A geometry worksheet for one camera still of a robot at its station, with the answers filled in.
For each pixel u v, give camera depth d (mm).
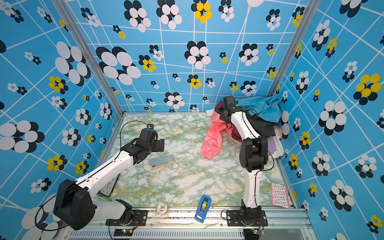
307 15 705
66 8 696
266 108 956
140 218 731
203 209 725
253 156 552
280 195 806
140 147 616
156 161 911
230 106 767
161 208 759
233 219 726
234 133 964
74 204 401
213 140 1019
